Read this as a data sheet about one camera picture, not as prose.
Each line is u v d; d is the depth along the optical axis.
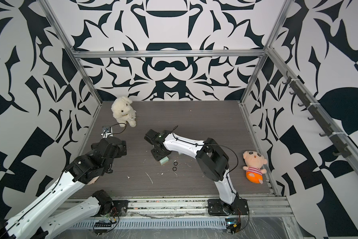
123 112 0.93
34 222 0.40
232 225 0.71
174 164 0.89
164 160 0.84
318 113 0.55
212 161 0.50
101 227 0.73
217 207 0.74
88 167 0.47
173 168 0.87
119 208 0.74
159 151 0.74
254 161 0.81
